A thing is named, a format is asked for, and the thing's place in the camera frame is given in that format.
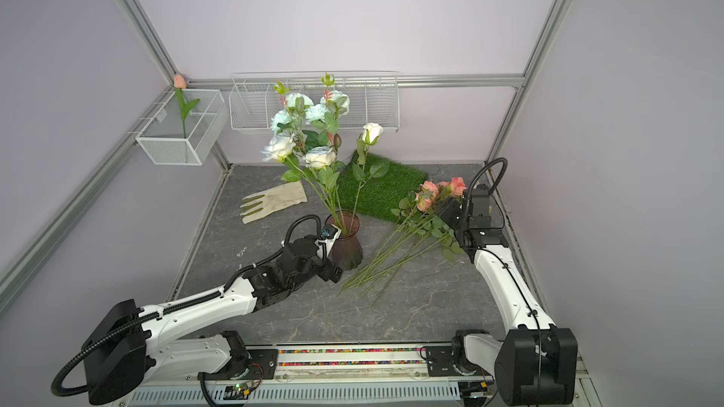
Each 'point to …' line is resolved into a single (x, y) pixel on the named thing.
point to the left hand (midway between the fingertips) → (337, 249)
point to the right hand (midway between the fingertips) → (445, 204)
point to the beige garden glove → (272, 202)
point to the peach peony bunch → (360, 286)
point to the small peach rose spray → (423, 224)
